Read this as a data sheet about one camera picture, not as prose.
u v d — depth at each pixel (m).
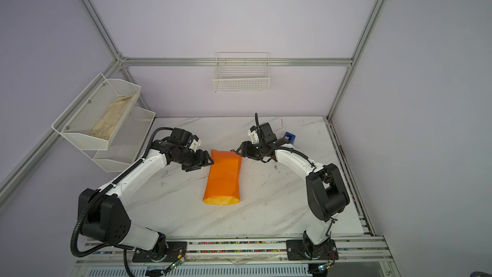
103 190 0.44
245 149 0.78
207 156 0.78
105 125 0.76
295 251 0.73
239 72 0.96
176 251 0.74
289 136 1.04
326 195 0.47
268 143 0.69
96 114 0.78
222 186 0.88
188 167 0.75
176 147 0.64
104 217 0.42
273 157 0.65
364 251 0.75
